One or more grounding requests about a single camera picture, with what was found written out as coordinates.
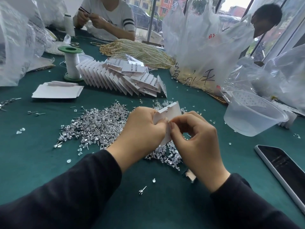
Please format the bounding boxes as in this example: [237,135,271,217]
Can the clear plastic bowl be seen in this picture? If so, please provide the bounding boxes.
[223,90,289,137]

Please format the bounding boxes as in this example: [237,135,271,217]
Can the small scatter of silver studs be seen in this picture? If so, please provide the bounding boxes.
[0,97,22,112]

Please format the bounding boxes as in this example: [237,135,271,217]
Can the stack of white cards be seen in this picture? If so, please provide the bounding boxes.
[31,81,85,99]

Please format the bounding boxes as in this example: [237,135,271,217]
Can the pile of pearl strands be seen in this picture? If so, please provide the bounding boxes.
[90,38,176,70]

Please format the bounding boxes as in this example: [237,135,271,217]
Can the person's left hand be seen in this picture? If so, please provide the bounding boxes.
[106,107,170,174]

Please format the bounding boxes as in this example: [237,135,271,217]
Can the large clear plastic bag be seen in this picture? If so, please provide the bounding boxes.
[0,2,55,87]

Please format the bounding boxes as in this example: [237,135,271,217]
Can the white thread cone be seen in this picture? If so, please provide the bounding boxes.
[64,13,76,37]

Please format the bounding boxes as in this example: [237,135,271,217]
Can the white earring card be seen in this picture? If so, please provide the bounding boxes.
[152,101,183,147]

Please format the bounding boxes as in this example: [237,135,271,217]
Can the person's right forearm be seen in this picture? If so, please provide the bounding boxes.
[209,173,301,229]

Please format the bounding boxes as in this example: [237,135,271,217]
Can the white red-printed plastic bag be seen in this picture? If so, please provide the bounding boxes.
[31,0,70,29]

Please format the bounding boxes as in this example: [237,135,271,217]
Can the row of white cards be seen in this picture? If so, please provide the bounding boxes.
[76,57,168,98]

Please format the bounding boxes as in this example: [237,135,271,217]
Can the small gold foil scrap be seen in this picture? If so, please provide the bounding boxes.
[186,169,197,184]

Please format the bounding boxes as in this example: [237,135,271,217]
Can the pile of silver stud earrings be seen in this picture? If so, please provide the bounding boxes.
[53,100,184,172]

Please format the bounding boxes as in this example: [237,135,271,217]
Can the dark parked car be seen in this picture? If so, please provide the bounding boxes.
[128,4,163,31]

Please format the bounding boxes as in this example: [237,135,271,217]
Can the white handwritten plastic bag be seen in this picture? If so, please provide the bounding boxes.
[162,0,255,96]

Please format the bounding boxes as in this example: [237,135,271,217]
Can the orange and black tool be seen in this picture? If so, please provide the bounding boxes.
[206,92,228,105]

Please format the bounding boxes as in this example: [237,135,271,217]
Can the person's right hand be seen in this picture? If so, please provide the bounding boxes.
[169,111,231,194]

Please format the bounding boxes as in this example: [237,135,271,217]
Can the green spool of white thread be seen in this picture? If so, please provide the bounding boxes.
[58,46,84,82]

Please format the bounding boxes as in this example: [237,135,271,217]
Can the person's left forearm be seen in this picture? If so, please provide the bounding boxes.
[0,149,122,229]

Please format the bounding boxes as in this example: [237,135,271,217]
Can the white-edged smartphone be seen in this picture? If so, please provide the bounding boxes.
[254,144,305,215]

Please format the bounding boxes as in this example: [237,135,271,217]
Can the small bag of pearls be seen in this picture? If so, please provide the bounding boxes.
[45,34,83,56]

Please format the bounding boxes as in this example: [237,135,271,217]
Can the heap of clear plastic bags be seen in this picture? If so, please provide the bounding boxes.
[221,44,305,112]

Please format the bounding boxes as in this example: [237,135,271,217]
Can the clear plastic earring backs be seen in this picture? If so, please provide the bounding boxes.
[152,99,189,171]

